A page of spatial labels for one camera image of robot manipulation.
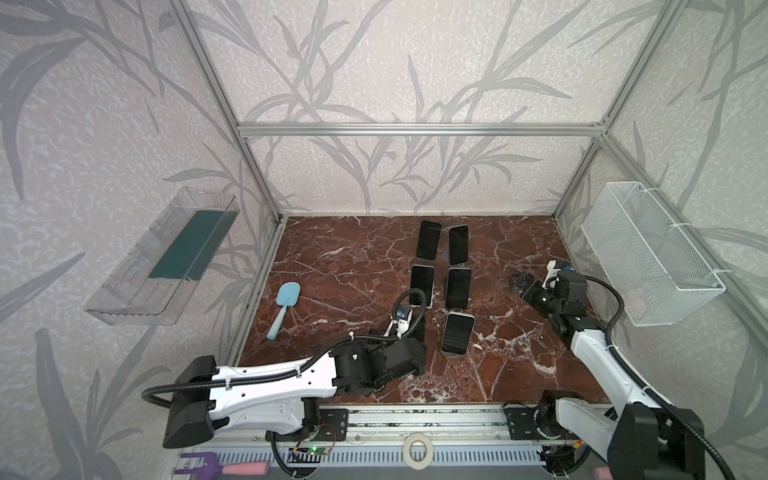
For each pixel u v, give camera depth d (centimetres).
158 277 64
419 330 81
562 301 64
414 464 68
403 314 64
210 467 68
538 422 74
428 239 97
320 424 73
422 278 89
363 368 51
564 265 75
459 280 107
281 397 45
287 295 97
